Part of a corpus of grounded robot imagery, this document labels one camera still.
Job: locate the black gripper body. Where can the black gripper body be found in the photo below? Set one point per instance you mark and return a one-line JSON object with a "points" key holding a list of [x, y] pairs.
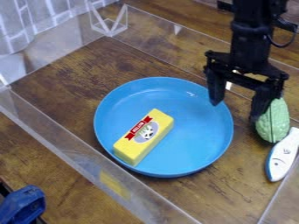
{"points": [[244, 64]]}

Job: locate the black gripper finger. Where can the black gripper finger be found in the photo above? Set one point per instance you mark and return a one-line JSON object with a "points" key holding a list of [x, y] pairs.
{"points": [[216, 83], [268, 91]]}

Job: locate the green bitter gourd toy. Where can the green bitter gourd toy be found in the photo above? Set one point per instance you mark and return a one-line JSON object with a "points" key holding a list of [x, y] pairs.
{"points": [[272, 124]]}

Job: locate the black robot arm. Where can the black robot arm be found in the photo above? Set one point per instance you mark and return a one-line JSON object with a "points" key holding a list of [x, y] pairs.
{"points": [[254, 10]]}

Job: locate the white and blue fish toy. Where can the white and blue fish toy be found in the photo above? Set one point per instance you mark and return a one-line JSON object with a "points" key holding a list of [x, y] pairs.
{"points": [[282, 156]]}

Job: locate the blue round plate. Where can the blue round plate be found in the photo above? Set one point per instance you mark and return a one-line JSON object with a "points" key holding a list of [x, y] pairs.
{"points": [[202, 132]]}

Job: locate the yellow butter block toy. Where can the yellow butter block toy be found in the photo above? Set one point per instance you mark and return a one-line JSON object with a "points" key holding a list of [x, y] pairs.
{"points": [[136, 143]]}

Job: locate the white patterned curtain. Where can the white patterned curtain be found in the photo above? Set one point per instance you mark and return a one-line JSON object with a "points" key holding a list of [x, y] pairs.
{"points": [[24, 18]]}

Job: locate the blue clamp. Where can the blue clamp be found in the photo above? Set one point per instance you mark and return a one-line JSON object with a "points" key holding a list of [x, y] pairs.
{"points": [[23, 206]]}

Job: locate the clear acrylic enclosure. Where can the clear acrylic enclosure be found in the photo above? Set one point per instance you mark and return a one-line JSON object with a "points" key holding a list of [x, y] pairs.
{"points": [[131, 40]]}

